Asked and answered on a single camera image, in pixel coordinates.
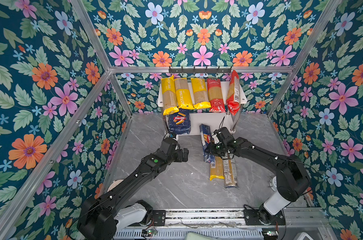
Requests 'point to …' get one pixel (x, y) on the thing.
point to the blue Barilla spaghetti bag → (205, 136)
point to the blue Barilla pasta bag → (179, 122)
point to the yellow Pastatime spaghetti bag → (183, 94)
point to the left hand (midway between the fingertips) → (184, 148)
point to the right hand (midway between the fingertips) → (205, 149)
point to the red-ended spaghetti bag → (233, 101)
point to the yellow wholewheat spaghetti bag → (201, 98)
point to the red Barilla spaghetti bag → (216, 104)
